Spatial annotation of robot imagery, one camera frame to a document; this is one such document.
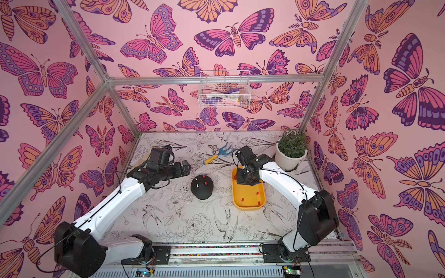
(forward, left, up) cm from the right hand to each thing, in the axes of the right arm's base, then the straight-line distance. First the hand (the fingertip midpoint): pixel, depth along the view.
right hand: (242, 179), depth 84 cm
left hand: (+3, +27, +6) cm, 28 cm away
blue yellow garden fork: (+26, +10, -11) cm, 30 cm away
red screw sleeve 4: (-7, -9, -11) cm, 16 cm away
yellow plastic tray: (-4, -3, -11) cm, 12 cm away
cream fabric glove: (+17, +62, -11) cm, 65 cm away
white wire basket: (+44, +10, +22) cm, 50 cm away
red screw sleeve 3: (-5, 0, -12) cm, 13 cm away
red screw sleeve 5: (-2, -9, -12) cm, 15 cm away
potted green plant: (+16, -25, +5) cm, 30 cm away
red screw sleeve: (-2, +18, 0) cm, 18 cm away
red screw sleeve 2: (+2, +19, -1) cm, 19 cm away
